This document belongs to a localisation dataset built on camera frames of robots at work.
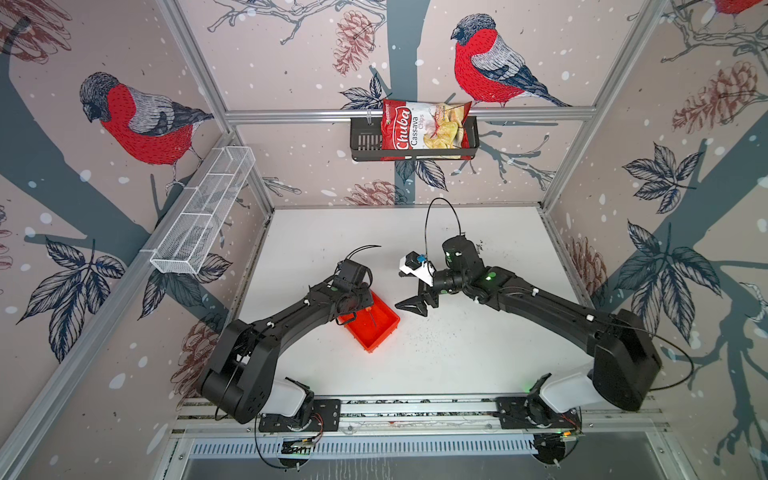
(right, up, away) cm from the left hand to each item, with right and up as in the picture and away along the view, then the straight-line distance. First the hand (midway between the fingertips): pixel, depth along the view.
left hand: (367, 296), depth 88 cm
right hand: (+9, +4, -13) cm, 16 cm away
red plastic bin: (+2, -7, -5) cm, 9 cm away
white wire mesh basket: (-43, +16, -18) cm, 49 cm away
